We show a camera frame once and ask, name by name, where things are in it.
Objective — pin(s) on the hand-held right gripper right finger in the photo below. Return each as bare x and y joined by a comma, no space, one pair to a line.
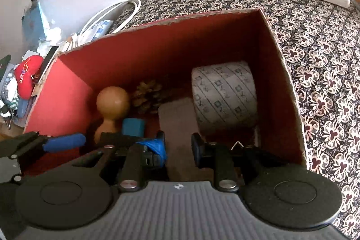
198,151

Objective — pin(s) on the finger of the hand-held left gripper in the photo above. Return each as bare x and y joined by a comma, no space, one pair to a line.
64,142

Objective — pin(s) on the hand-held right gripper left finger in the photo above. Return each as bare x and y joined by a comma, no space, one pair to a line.
158,145

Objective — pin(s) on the white tube with blue cap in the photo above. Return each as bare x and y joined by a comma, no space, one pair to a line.
133,126

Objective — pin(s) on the patterned tape roll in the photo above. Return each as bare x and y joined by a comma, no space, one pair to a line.
225,93

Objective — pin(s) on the red cardboard box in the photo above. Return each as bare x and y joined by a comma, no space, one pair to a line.
168,46

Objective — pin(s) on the pine cone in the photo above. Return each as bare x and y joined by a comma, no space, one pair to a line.
146,96

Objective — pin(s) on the wooden gourd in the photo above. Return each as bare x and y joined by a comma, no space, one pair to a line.
112,102

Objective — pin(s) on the red cap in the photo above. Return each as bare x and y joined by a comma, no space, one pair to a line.
25,77

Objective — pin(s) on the pile of clothes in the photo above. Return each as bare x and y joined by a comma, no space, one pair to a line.
7,82

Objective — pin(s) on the dark phone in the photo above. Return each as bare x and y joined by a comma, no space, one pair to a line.
49,60

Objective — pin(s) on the white crumpled tissue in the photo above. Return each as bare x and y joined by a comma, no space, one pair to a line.
50,37

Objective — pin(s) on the blue and white packet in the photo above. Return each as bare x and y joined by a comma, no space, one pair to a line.
102,27

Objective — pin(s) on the blue box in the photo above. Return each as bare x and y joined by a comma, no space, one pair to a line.
33,23

